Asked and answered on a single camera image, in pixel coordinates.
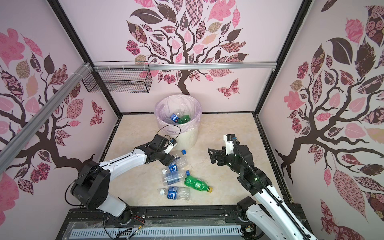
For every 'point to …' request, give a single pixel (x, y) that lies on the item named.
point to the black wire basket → (118, 81)
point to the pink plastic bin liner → (168, 105)
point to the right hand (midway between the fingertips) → (216, 147)
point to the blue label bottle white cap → (178, 163)
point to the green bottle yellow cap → (197, 184)
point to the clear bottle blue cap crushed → (184, 156)
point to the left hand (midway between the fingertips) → (168, 157)
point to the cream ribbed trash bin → (186, 141)
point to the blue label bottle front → (173, 192)
